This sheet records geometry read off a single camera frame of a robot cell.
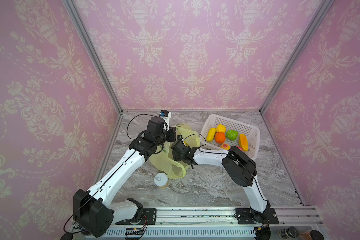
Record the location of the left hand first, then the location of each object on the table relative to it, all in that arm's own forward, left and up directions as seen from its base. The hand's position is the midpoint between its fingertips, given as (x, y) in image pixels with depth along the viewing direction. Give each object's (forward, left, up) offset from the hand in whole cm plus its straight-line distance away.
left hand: (177, 129), depth 76 cm
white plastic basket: (+13, -50, -20) cm, 55 cm away
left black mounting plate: (-34, +12, -27) cm, 45 cm away
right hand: (+2, -2, -25) cm, 26 cm away
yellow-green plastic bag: (-13, +7, -9) cm, 17 cm away
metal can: (-41, -49, -16) cm, 66 cm away
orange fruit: (+9, -27, -20) cm, 35 cm away
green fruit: (+12, -36, -20) cm, 43 cm away
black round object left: (-44, +44, -17) cm, 64 cm away
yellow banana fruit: (+13, -22, -21) cm, 33 cm away
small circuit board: (-41, +20, -30) cm, 54 cm away
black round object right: (-42, -59, -16) cm, 74 cm away
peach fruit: (+4, -30, -21) cm, 37 cm away
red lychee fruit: (+3, -39, -21) cm, 45 cm away
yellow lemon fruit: (+18, -29, -20) cm, 40 cm away
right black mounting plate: (-34, -34, -24) cm, 54 cm away
